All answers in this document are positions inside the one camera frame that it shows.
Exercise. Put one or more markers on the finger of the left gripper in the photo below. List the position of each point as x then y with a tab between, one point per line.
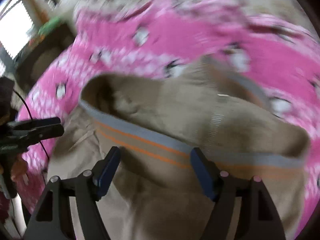
43	133
34	123

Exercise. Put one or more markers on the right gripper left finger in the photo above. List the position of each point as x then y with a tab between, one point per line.
52	218

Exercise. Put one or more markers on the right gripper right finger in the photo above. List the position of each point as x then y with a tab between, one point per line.
258	217

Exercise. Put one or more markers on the beige jacket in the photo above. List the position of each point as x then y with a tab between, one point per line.
156	123

